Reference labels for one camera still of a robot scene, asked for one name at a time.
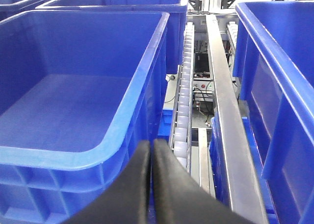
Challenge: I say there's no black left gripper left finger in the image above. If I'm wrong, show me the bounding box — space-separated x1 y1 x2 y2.
62 140 151 224

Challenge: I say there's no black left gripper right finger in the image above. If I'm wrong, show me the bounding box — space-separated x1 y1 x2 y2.
152 138 254 224

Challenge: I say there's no steel roller rack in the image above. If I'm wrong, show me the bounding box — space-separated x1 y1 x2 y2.
168 13 269 224

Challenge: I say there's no row of blue bins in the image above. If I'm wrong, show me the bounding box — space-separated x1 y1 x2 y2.
0 0 314 224

